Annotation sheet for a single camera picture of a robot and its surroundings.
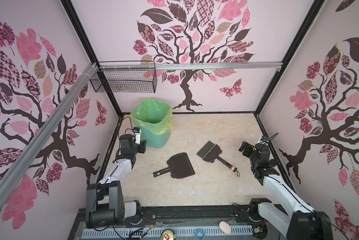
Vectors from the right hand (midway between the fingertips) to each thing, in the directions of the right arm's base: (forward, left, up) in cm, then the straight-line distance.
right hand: (251, 143), depth 85 cm
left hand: (+4, +66, -2) cm, 66 cm away
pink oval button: (-39, +20, -12) cm, 46 cm away
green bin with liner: (+24, +60, -3) cm, 64 cm away
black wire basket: (+40, +76, +21) cm, 88 cm away
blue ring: (-42, +32, -14) cm, 54 cm away
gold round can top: (-42, +47, -2) cm, 63 cm away
